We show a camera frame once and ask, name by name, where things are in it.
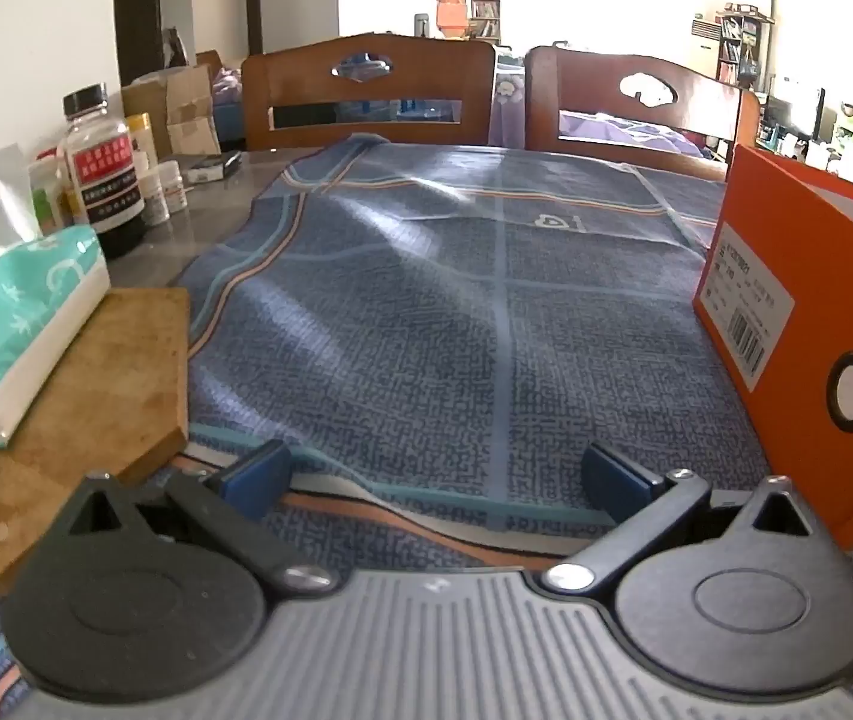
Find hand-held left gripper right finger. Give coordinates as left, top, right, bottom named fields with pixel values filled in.
left=542, top=441, right=818, bottom=605

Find wooden chair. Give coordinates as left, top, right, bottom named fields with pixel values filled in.
left=241, top=34, right=498, bottom=152
left=524, top=45, right=761, bottom=182

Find purple blanket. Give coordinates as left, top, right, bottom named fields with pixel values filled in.
left=490, top=67, right=728, bottom=162

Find black flat case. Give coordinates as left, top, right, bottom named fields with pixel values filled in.
left=172, top=150, right=244, bottom=182

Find blue patterned tablecloth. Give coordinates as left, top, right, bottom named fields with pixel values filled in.
left=0, top=133, right=853, bottom=720

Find orange cardboard box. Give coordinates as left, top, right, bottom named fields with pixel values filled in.
left=692, top=142, right=853, bottom=548

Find wooden cutting board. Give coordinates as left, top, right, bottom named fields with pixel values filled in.
left=0, top=286, right=191, bottom=593

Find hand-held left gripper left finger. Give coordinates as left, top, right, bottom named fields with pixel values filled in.
left=59, top=439, right=338, bottom=605

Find white floor air conditioner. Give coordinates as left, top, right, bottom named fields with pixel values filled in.
left=689, top=15, right=723, bottom=76

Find green white small bottle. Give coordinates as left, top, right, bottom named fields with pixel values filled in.
left=28, top=154, right=71, bottom=233

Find dark wooden door frame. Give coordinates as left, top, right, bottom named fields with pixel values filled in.
left=113, top=0, right=167, bottom=87

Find white jar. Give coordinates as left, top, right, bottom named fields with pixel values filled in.
left=157, top=161, right=189, bottom=215
left=137, top=172, right=171, bottom=226

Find tall cluttered shelf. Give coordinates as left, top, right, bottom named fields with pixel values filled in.
left=715, top=4, right=776, bottom=91

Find yellow-capped bottle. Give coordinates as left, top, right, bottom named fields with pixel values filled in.
left=125, top=112, right=161, bottom=175

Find dark bookcase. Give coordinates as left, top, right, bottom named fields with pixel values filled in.
left=467, top=0, right=503, bottom=42

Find dark glass bottle black cap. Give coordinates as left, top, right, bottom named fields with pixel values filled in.
left=59, top=82, right=149, bottom=260

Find black television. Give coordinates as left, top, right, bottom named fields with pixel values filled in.
left=767, top=79, right=825, bottom=143

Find teal white tissue pack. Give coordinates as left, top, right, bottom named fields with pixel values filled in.
left=0, top=223, right=113, bottom=451

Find brown cardboard box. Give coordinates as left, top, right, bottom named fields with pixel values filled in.
left=121, top=81, right=170, bottom=147
left=166, top=64, right=223, bottom=158

